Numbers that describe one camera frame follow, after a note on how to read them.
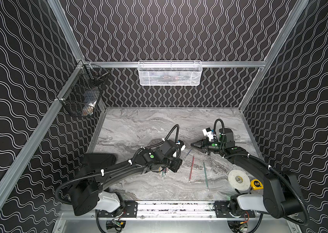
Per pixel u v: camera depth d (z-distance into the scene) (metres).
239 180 0.84
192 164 0.90
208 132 0.81
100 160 0.86
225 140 0.68
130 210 0.73
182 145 0.70
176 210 0.76
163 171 0.77
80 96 0.94
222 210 0.73
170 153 0.60
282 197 0.42
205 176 0.86
